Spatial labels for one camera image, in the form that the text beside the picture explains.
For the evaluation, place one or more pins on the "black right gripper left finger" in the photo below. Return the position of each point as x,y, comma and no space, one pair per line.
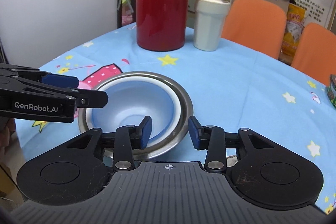
127,138

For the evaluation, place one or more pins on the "yellow snack bag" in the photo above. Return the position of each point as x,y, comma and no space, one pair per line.
295,20

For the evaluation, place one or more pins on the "right orange chair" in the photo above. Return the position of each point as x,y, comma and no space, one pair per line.
315,54

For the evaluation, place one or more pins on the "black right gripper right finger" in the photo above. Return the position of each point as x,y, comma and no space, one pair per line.
211,139

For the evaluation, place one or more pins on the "orange chair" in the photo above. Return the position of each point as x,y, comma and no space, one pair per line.
256,24
315,54

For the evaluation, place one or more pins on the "blue translucent bowl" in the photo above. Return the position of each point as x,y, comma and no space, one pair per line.
136,108

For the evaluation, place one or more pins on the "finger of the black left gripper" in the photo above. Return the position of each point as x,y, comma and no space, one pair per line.
60,81
78,96

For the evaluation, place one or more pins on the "red thermos jug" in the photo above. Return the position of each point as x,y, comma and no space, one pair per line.
164,1

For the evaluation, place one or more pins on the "green instant noodle cup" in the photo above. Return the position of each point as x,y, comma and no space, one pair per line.
331,92

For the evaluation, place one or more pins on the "white ceramic bowl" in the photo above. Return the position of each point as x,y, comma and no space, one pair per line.
174,105

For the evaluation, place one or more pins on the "left orange chair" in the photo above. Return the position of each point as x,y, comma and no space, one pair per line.
256,24

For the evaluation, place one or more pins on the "blue cartoon tablecloth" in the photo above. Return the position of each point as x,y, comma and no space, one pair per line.
231,87

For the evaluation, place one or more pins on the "white tumbler cup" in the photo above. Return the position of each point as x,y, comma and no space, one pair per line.
210,16

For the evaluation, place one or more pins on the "stainless steel bowl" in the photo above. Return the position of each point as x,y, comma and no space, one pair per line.
134,95

